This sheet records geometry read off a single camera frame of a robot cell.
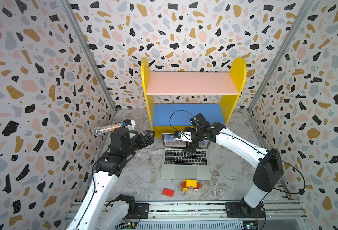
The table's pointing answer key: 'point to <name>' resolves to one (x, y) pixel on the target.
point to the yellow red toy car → (190, 183)
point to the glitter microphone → (98, 131)
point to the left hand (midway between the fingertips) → (150, 134)
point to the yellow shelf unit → (173, 98)
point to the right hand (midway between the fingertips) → (183, 141)
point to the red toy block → (168, 192)
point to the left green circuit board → (126, 222)
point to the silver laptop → (178, 165)
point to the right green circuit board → (250, 224)
